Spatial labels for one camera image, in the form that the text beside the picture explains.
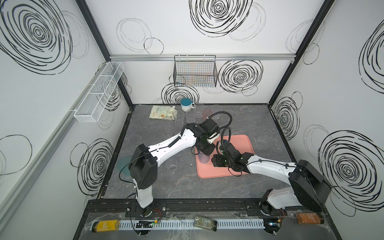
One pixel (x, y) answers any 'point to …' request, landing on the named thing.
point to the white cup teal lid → (186, 104)
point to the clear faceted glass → (190, 116)
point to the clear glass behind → (199, 109)
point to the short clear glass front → (171, 165)
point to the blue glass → (203, 158)
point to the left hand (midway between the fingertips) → (211, 150)
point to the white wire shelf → (90, 107)
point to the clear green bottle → (206, 222)
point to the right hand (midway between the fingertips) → (213, 161)
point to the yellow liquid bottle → (106, 225)
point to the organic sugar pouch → (163, 112)
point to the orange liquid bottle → (309, 218)
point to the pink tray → (241, 143)
